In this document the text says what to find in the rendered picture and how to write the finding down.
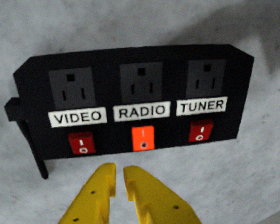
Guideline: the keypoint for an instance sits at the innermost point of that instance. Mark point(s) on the black power strip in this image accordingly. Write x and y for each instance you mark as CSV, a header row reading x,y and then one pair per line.
x,y
126,100

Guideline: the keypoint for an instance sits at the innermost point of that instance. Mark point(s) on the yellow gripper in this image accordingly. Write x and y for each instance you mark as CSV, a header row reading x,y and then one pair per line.
x,y
155,202

